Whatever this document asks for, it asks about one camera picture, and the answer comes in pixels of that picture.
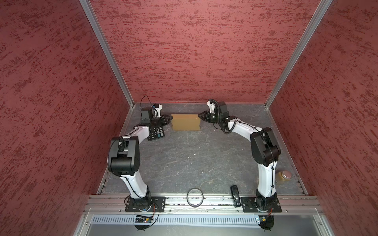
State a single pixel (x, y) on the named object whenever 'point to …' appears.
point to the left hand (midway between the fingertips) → (171, 120)
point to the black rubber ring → (203, 197)
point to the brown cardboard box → (185, 122)
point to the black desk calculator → (155, 132)
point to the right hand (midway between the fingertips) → (198, 118)
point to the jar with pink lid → (282, 176)
